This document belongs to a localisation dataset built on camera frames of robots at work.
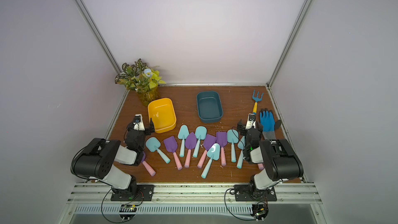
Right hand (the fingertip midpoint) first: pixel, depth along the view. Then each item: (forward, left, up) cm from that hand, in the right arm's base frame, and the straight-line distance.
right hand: (252, 118), depth 89 cm
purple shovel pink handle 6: (-25, -2, -7) cm, 26 cm away
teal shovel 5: (-8, +11, -10) cm, 17 cm away
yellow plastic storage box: (+9, +58, -7) cm, 59 cm away
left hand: (-2, +64, +2) cm, 64 cm away
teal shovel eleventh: (-14, +7, -8) cm, 17 cm away
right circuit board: (-44, +1, -12) cm, 45 cm away
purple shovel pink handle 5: (-10, +18, -9) cm, 22 cm away
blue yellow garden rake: (+23, -10, -10) cm, 27 cm away
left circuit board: (-46, +64, -13) cm, 80 cm away
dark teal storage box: (+13, +25, -8) cm, 29 cm away
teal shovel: (-14, +58, -7) cm, 60 cm away
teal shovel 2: (-6, +41, -9) cm, 43 cm away
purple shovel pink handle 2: (-14, +48, -9) cm, 51 cm away
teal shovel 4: (-18, +23, -9) cm, 30 cm away
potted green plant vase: (+21, +69, +11) cm, 73 cm away
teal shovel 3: (-6, +31, -9) cm, 33 cm away
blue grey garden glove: (+2, -13, -10) cm, 16 cm away
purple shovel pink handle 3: (-12, +36, -9) cm, 39 cm away
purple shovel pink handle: (-29, +56, -7) cm, 63 cm away
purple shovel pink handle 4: (-11, +26, -9) cm, 29 cm away
